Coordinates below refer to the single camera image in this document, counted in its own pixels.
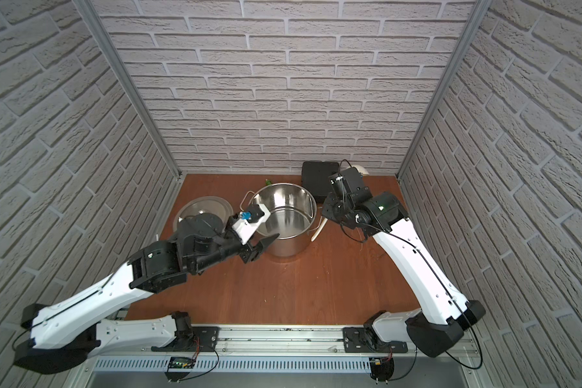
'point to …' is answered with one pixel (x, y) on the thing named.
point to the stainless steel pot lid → (205, 204)
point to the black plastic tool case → (315, 178)
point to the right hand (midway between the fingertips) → (330, 208)
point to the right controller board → (381, 369)
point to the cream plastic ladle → (319, 229)
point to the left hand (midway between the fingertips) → (267, 214)
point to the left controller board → (180, 362)
